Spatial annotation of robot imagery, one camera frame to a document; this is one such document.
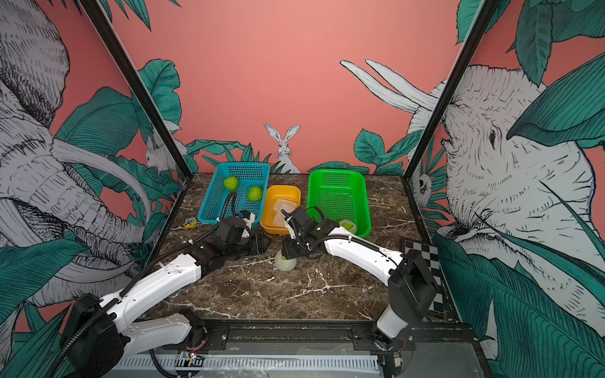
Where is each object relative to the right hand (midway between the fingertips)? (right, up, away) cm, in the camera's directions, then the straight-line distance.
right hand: (283, 249), depth 80 cm
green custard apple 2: (0, -3, 0) cm, 3 cm away
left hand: (-6, +4, +1) cm, 7 cm away
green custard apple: (-15, +19, +25) cm, 35 cm away
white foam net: (0, -6, +2) cm, 6 cm away
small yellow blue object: (-43, +7, +21) cm, 48 cm away
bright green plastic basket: (+23, +19, +35) cm, 46 cm away
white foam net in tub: (-1, +14, +23) cm, 27 cm away
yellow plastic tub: (-8, +20, +30) cm, 37 cm away
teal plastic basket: (-21, +29, +35) cm, 50 cm away
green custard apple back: (-28, +25, +31) cm, 48 cm away
